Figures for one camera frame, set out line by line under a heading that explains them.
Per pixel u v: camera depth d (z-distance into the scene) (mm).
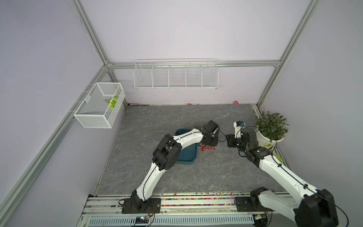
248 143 618
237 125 736
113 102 811
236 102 1240
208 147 959
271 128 823
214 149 957
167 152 569
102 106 826
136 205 638
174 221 1573
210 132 772
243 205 738
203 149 951
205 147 962
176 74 999
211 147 951
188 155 868
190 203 756
